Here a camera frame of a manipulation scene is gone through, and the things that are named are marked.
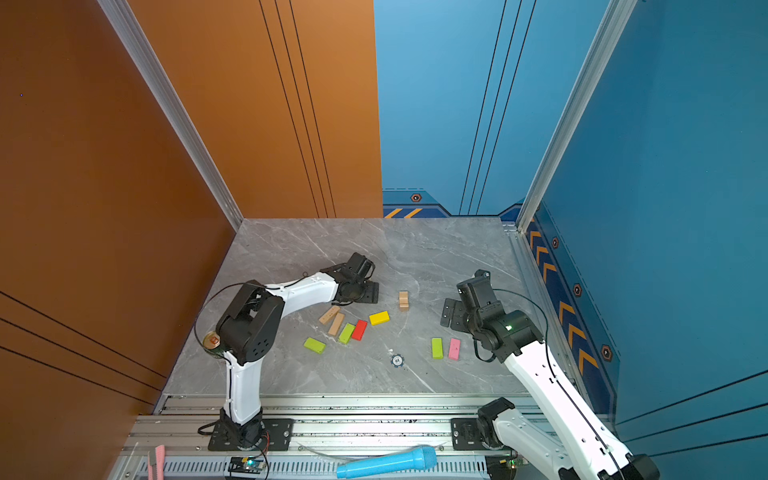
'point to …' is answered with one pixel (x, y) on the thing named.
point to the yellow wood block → (379, 318)
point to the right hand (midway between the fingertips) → (458, 313)
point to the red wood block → (359, 330)
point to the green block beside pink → (437, 348)
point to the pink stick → (160, 461)
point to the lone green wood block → (315, 345)
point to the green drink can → (212, 341)
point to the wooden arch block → (403, 300)
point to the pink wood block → (454, 350)
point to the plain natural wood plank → (336, 324)
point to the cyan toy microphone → (416, 459)
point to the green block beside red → (346, 333)
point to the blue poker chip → (397, 360)
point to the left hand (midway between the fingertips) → (370, 291)
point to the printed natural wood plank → (329, 315)
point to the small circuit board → (246, 464)
